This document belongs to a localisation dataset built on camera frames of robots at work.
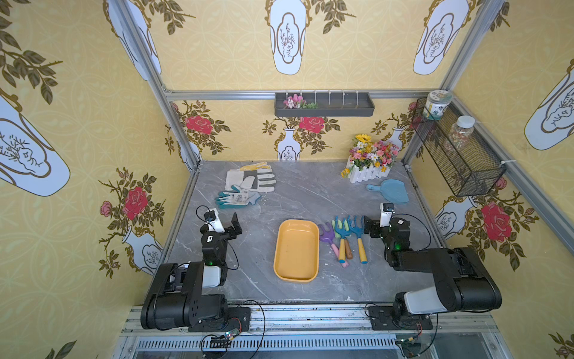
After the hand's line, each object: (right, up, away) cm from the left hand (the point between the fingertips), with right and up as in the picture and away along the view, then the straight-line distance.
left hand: (215, 217), depth 88 cm
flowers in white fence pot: (+66, +24, +12) cm, 71 cm away
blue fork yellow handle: (+59, -7, +8) cm, 60 cm away
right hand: (+68, 0, +5) cm, 69 cm away
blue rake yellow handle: (+51, -10, +1) cm, 52 cm away
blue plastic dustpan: (+80, +10, +22) cm, 84 cm away
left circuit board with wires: (+8, -39, -15) cm, 42 cm away
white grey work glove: (+14, +16, +25) cm, 33 cm away
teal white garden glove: (+4, +6, +18) cm, 20 cm away
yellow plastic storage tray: (+32, -13, -1) cm, 35 cm away
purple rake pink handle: (+46, -8, +4) cm, 47 cm away
